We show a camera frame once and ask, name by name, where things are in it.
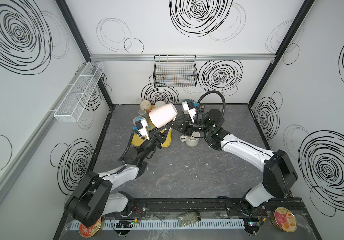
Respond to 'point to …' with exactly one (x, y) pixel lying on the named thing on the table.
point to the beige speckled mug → (190, 140)
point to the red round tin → (89, 231)
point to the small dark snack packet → (202, 106)
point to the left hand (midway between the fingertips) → (170, 128)
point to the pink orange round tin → (284, 219)
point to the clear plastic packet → (189, 218)
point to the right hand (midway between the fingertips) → (167, 125)
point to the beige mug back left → (145, 104)
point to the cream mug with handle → (159, 103)
